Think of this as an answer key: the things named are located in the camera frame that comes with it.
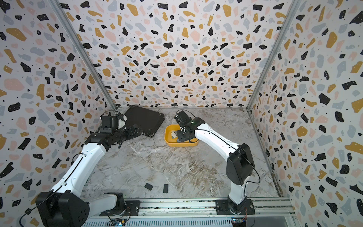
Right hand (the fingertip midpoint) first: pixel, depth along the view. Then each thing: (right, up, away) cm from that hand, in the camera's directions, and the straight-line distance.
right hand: (183, 136), depth 85 cm
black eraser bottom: (-10, -29, -5) cm, 31 cm away
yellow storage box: (-9, -6, +14) cm, 18 cm away
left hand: (-26, +4, -5) cm, 27 cm away
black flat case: (-29, +9, +29) cm, 41 cm away
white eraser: (-7, -1, +16) cm, 18 cm away
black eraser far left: (-20, -28, -4) cm, 35 cm away
